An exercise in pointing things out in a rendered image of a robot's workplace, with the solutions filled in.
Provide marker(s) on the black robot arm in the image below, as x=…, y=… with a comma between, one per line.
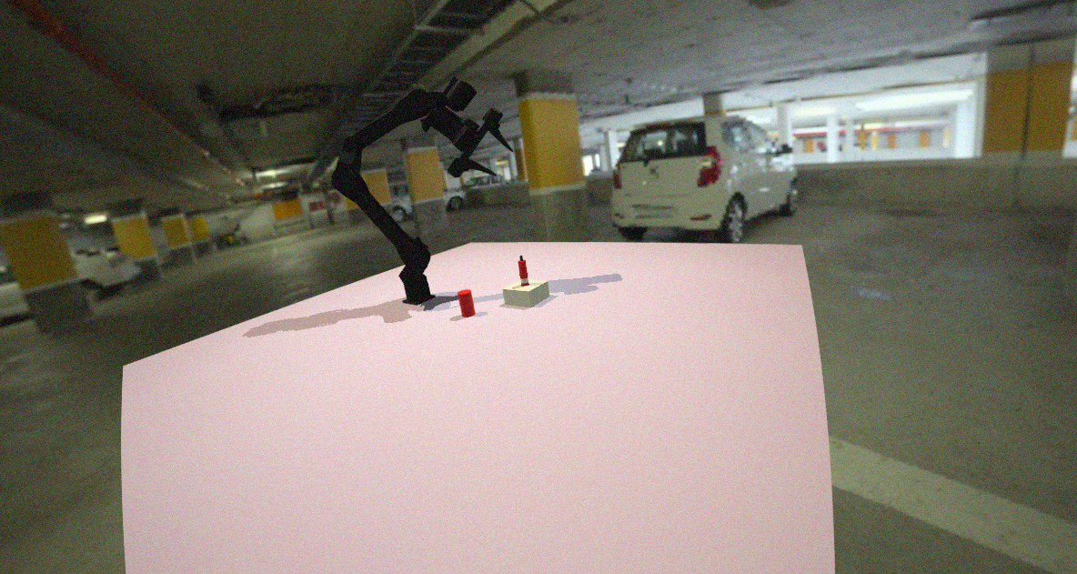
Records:
x=348, y=181

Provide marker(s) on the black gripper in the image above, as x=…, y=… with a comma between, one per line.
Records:
x=491, y=124

